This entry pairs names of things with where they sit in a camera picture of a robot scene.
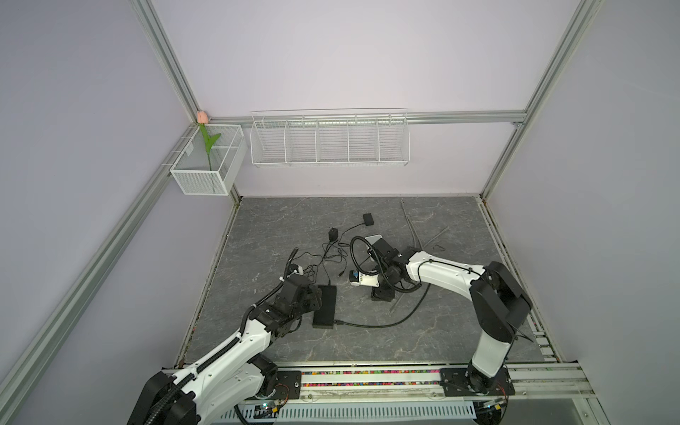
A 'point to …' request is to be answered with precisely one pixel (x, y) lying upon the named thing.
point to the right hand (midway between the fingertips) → (376, 287)
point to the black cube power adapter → (368, 219)
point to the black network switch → (324, 317)
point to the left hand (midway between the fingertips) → (317, 295)
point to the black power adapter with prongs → (333, 235)
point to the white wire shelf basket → (357, 136)
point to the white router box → (374, 238)
